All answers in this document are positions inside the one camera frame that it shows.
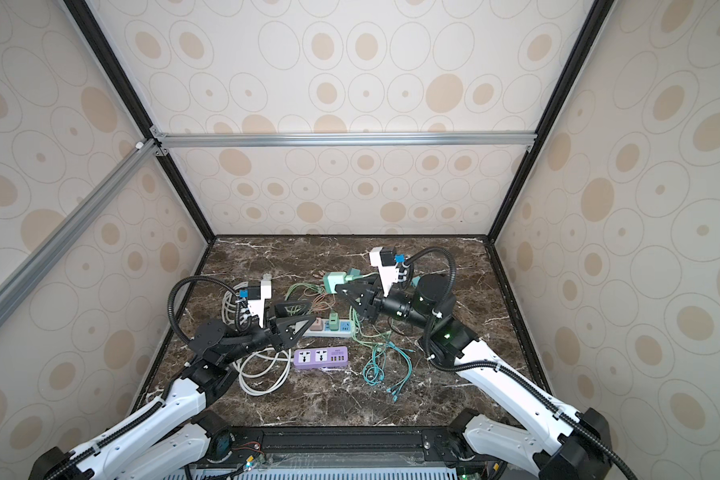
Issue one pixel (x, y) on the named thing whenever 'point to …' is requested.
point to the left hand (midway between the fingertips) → (316, 318)
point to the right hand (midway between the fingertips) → (341, 288)
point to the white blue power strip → (345, 329)
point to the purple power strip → (318, 358)
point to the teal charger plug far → (354, 272)
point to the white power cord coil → (261, 371)
